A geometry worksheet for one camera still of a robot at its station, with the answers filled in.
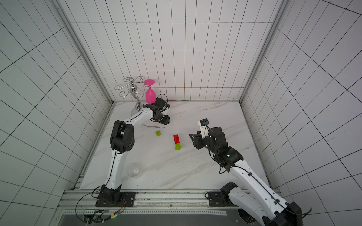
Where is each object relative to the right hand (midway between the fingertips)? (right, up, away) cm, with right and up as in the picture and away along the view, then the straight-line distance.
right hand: (194, 130), depth 76 cm
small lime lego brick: (-24, -5, +21) cm, 32 cm away
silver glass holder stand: (-38, +27, +16) cm, 50 cm away
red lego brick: (-10, -7, +11) cm, 16 cm away
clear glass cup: (-35, -24, +5) cm, 43 cm away
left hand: (-20, +3, +26) cm, 33 cm away
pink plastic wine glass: (-30, +23, +23) cm, 44 cm away
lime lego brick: (-9, -11, +7) cm, 16 cm away
